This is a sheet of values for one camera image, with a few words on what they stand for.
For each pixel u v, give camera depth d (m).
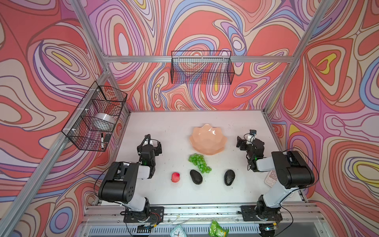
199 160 0.88
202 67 0.96
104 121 0.70
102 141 0.72
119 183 0.45
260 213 0.67
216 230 0.69
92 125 0.72
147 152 0.70
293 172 0.48
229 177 0.82
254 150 0.74
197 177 0.82
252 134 0.81
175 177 0.82
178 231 0.68
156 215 0.72
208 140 1.01
